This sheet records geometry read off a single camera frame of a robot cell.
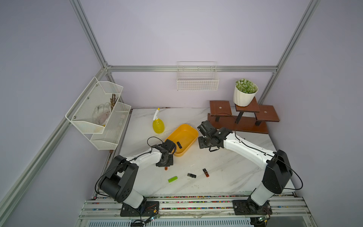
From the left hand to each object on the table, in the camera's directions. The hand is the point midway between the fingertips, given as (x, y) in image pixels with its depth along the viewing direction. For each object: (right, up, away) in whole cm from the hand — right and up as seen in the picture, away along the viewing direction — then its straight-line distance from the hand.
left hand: (167, 165), depth 90 cm
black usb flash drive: (+7, +12, +8) cm, 16 cm away
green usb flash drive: (+3, -7, -6) cm, 10 cm away
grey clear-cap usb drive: (+16, -5, -5) cm, 17 cm away
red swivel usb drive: (+25, -4, -4) cm, 25 cm away
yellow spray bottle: (-10, +25, +20) cm, 33 cm away
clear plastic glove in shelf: (-35, +33, -12) cm, 50 cm away
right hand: (+23, +14, -4) cm, 28 cm away
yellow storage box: (+10, +17, +13) cm, 23 cm away
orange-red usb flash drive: (0, -2, -2) cm, 3 cm away
